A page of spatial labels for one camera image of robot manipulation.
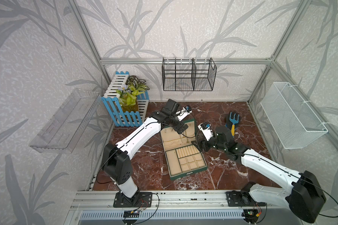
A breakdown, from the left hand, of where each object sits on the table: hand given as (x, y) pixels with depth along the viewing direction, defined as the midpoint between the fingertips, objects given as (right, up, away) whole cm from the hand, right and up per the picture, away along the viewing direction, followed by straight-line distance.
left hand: (182, 120), depth 83 cm
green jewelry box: (0, -23, +2) cm, 23 cm away
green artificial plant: (-35, +17, +7) cm, 39 cm away
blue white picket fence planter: (-35, +2, +15) cm, 38 cm away
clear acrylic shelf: (-59, -5, -15) cm, 61 cm away
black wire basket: (+6, +33, +22) cm, 41 cm away
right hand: (+8, -9, -3) cm, 13 cm away
